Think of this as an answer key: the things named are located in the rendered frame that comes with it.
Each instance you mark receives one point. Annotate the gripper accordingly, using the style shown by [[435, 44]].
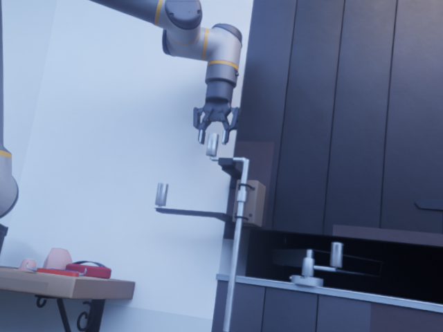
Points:
[[218, 93]]

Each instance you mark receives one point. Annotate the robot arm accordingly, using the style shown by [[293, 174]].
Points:
[[221, 48]]

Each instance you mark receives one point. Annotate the tan wooden bolt block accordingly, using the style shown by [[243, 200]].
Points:
[[256, 204]]

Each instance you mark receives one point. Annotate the silver door bolt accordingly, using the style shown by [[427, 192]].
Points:
[[239, 242]]

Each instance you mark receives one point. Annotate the dark panelled top door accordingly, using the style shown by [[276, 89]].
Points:
[[346, 103]]

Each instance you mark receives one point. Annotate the dark grey lower door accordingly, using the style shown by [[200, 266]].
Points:
[[294, 311]]

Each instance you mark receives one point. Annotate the pink corner feed bowl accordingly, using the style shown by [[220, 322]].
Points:
[[58, 258]]

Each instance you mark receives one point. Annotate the dark bar with silver knob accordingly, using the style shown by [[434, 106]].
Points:
[[194, 212]]

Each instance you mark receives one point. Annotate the silver crank on round base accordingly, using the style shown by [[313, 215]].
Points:
[[307, 273]]

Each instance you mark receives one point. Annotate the flat red tool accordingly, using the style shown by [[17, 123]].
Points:
[[57, 272]]

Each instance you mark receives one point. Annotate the small pink cup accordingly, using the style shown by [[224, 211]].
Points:
[[27, 264]]

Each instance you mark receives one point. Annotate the wooden wall shelf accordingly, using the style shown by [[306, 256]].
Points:
[[86, 287]]

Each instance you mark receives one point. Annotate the black scrolled shelf bracket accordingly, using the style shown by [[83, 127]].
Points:
[[64, 313]]

